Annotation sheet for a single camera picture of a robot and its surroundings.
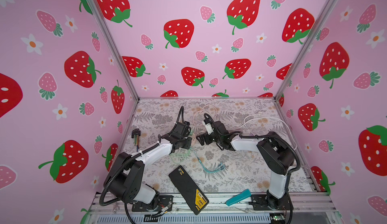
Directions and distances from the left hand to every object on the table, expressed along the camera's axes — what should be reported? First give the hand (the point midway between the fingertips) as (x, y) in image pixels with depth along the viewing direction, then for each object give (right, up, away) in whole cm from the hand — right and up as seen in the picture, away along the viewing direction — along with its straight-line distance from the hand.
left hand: (188, 140), depth 90 cm
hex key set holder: (-35, +3, +8) cm, 36 cm away
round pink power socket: (+3, -1, +4) cm, 6 cm away
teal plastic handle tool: (+27, -27, -14) cm, 41 cm away
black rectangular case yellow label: (+3, -25, -14) cm, 29 cm away
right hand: (+8, +3, +3) cm, 9 cm away
